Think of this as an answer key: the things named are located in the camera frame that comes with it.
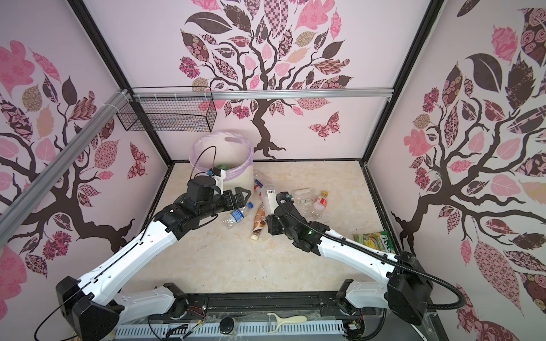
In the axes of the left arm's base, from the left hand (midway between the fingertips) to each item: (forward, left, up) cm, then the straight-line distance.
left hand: (242, 198), depth 74 cm
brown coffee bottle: (+2, -5, -22) cm, 22 cm away
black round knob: (-36, +3, -14) cm, 39 cm away
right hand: (-2, -10, -9) cm, 13 cm away
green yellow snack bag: (-6, -56, -22) cm, 60 cm away
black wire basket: (+44, +35, +8) cm, 57 cm away
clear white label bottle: (+3, -10, -4) cm, 11 cm away
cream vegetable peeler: (-34, -17, -23) cm, 44 cm away
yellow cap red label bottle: (+11, -33, -21) cm, 40 cm away
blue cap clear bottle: (+27, -4, -22) cm, 35 cm away
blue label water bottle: (+5, +6, -20) cm, 22 cm away
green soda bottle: (+28, +14, -13) cm, 34 cm away
